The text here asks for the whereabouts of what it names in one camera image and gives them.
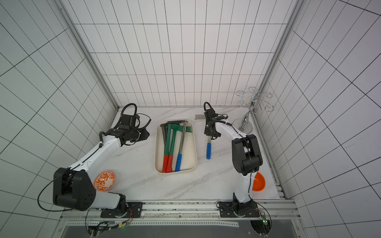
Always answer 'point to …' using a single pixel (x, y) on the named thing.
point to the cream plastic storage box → (189, 158)
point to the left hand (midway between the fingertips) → (146, 136)
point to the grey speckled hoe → (164, 128)
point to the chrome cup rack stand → (255, 103)
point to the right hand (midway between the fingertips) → (212, 130)
